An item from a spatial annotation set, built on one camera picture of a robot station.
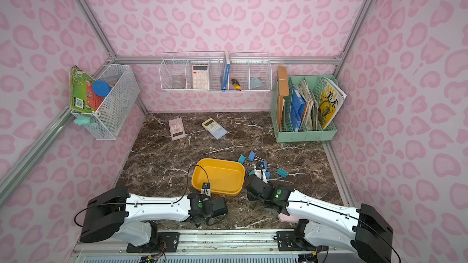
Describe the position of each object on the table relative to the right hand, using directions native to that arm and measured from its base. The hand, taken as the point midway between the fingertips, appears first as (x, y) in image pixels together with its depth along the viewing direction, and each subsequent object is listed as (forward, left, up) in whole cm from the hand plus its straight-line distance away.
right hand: (251, 186), depth 81 cm
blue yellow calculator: (+35, +20, -6) cm, 41 cm away
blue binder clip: (+19, 0, -6) cm, 20 cm away
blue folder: (+39, -24, +10) cm, 47 cm away
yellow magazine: (+45, -43, +12) cm, 64 cm away
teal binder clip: (+9, -15, -6) cm, 19 cm away
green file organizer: (+53, -34, +12) cm, 64 cm away
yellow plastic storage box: (+7, +12, -6) cm, 16 cm away
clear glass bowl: (+46, +39, +20) cm, 63 cm away
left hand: (-9, +18, -7) cm, 21 cm away
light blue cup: (+52, -2, +17) cm, 54 cm away
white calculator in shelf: (+48, +26, +24) cm, 60 cm away
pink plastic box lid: (-12, -14, -5) cm, 19 cm away
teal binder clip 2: (+17, +5, -7) cm, 19 cm away
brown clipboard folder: (+35, -14, +26) cm, 45 cm away
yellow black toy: (+45, +7, +21) cm, 50 cm away
